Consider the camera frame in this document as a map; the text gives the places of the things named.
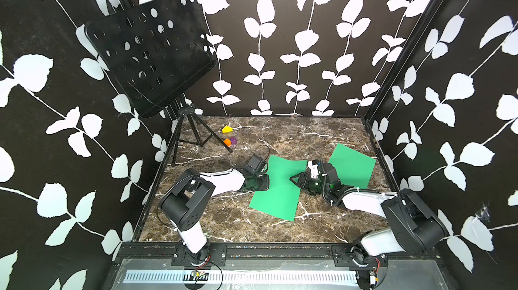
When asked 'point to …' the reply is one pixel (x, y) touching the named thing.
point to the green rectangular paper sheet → (281, 197)
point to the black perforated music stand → (157, 50)
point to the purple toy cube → (233, 139)
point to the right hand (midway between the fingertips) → (291, 179)
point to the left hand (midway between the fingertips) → (268, 182)
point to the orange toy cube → (227, 141)
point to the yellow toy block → (226, 129)
